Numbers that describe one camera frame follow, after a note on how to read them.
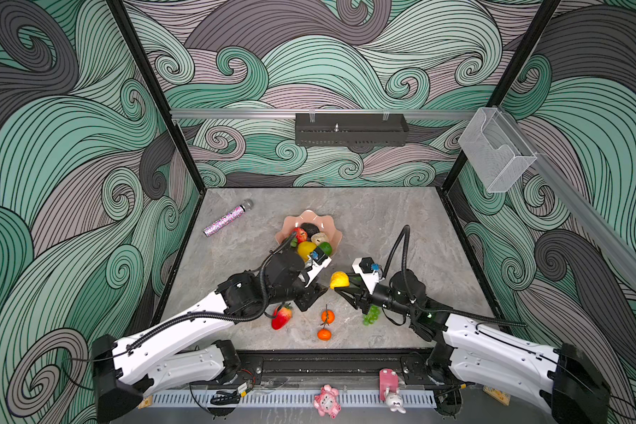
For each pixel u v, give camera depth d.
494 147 0.79
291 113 0.94
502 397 0.68
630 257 0.52
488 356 0.49
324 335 0.78
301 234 0.97
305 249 0.96
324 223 1.04
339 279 0.70
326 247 0.90
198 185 1.19
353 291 0.65
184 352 0.44
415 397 0.70
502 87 0.86
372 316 0.83
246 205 1.10
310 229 0.98
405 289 0.54
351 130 0.94
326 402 0.66
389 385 0.71
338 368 0.75
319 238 0.94
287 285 0.52
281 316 0.80
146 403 0.67
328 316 0.81
